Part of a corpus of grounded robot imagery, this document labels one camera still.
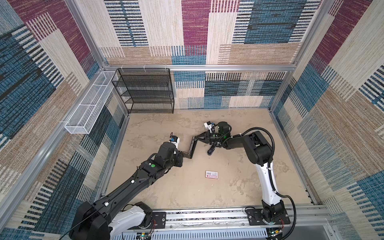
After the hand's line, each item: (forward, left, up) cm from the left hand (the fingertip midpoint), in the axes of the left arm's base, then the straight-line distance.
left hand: (182, 152), depth 81 cm
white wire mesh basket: (+28, +59, +5) cm, 65 cm away
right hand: (+16, -8, -10) cm, 20 cm away
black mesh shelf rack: (+50, +28, +3) cm, 57 cm away
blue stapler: (+9, -17, -13) cm, 23 cm away
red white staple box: (-7, -16, -14) cm, 23 cm away
